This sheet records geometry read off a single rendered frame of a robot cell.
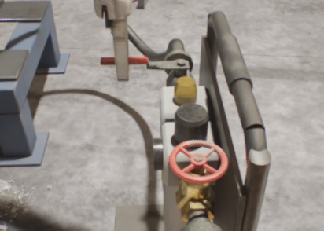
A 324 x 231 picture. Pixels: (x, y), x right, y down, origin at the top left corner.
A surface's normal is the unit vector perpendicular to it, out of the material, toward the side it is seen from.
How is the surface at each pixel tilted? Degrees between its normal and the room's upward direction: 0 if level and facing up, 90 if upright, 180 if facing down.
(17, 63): 0
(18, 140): 90
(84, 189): 0
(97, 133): 0
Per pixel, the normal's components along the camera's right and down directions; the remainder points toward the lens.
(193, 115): 0.00, -0.79
